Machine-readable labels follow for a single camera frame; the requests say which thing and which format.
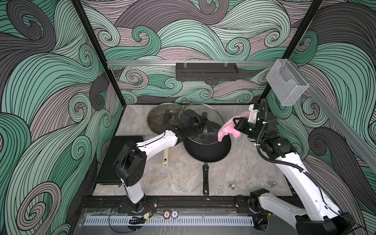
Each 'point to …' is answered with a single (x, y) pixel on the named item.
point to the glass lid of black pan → (209, 135)
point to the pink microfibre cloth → (228, 127)
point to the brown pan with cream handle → (166, 153)
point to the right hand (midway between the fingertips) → (231, 119)
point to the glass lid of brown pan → (161, 116)
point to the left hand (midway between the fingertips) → (210, 115)
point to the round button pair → (167, 214)
